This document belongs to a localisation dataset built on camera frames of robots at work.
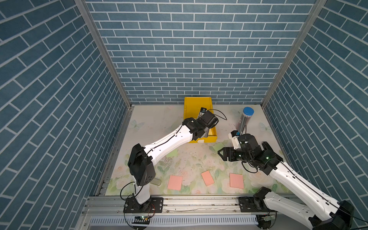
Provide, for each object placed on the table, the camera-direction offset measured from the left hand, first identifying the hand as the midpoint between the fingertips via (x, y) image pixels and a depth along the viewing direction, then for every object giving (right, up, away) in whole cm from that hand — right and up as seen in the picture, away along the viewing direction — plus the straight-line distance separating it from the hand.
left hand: (203, 129), depth 82 cm
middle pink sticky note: (+2, -29, +1) cm, 29 cm away
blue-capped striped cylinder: (+29, +9, +10) cm, 32 cm away
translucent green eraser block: (-27, -29, -2) cm, 40 cm away
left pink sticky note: (-17, -31, 0) cm, 35 cm away
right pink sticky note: (+19, -30, +1) cm, 36 cm away
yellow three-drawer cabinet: (-6, +14, +10) cm, 18 cm away
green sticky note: (+12, -14, +17) cm, 25 cm away
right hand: (+11, -12, -5) cm, 17 cm away
